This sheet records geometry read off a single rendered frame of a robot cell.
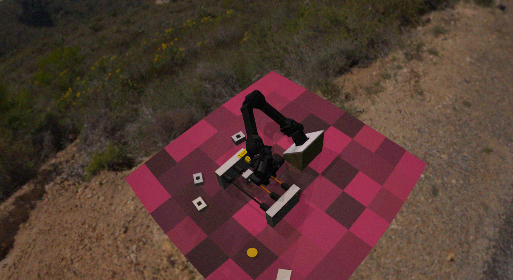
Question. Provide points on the yellow cylinder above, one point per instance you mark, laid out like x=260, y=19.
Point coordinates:
x=252, y=252

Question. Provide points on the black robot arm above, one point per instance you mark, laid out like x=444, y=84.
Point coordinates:
x=254, y=143

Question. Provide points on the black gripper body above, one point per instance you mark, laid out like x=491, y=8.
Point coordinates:
x=277, y=160

